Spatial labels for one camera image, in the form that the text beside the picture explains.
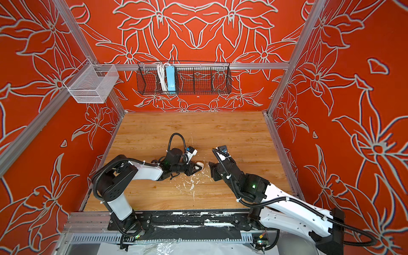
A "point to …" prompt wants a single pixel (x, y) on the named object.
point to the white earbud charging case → (200, 164)
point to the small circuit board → (260, 240)
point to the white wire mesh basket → (92, 83)
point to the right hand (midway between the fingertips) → (213, 160)
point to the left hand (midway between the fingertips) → (201, 167)
